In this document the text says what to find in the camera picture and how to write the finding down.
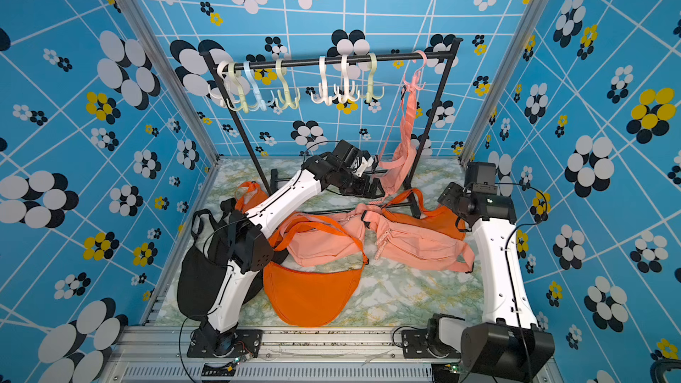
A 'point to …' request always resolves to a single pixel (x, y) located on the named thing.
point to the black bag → (203, 263)
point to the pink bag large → (409, 242)
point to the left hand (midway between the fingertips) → (378, 189)
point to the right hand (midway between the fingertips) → (459, 199)
